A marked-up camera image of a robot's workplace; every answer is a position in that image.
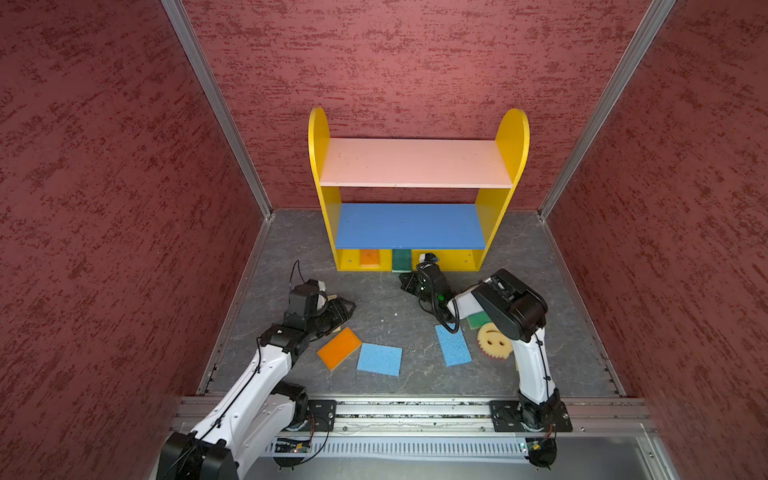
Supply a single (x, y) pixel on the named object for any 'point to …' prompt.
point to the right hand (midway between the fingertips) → (397, 280)
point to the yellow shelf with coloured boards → (454, 234)
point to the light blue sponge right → (453, 346)
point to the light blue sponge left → (380, 359)
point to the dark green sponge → (401, 260)
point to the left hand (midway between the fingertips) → (351, 315)
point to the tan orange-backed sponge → (369, 258)
